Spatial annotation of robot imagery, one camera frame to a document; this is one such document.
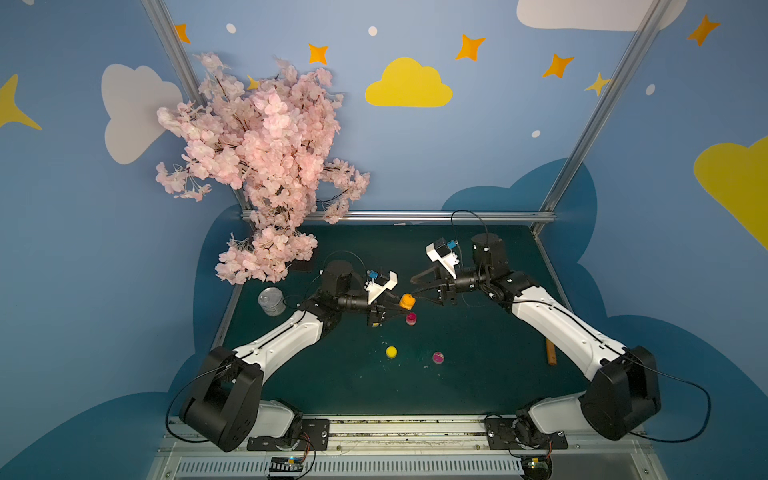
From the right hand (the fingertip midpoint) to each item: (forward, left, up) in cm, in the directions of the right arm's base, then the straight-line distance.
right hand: (418, 284), depth 72 cm
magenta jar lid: (-8, -8, -27) cm, 29 cm away
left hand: (-2, +2, -5) cm, 6 cm away
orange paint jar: (-4, +3, -1) cm, 5 cm away
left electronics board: (-37, +31, -30) cm, 56 cm away
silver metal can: (+5, +45, -21) cm, 50 cm away
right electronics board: (-33, -32, -30) cm, 55 cm away
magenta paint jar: (+3, 0, -24) cm, 25 cm away
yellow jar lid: (-7, +6, -26) cm, 28 cm away
